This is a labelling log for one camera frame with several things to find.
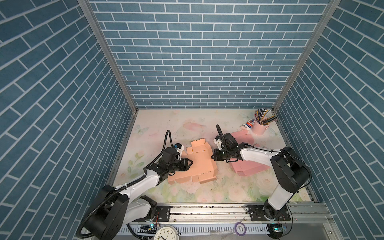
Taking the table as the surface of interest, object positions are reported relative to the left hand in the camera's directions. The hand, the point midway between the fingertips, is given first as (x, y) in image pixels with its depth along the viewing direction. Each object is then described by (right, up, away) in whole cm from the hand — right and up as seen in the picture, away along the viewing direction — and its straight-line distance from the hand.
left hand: (191, 162), depth 85 cm
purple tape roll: (+24, -28, -14) cm, 40 cm away
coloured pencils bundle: (+47, +28, +17) cm, 57 cm away
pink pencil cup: (+45, +18, +16) cm, 52 cm away
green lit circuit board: (+41, -29, -15) cm, 52 cm away
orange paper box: (+7, -4, +2) cm, 8 cm away
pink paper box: (+31, -4, +5) cm, 32 cm away
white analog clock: (-10, -26, -19) cm, 34 cm away
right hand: (+11, +3, +6) cm, 13 cm away
